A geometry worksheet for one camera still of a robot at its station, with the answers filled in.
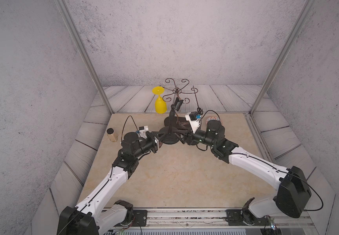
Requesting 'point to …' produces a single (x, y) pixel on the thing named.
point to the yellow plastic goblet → (160, 104)
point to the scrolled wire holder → (178, 91)
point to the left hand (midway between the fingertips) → (169, 134)
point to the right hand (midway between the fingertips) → (176, 129)
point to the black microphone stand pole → (200, 111)
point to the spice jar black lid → (110, 130)
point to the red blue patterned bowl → (213, 118)
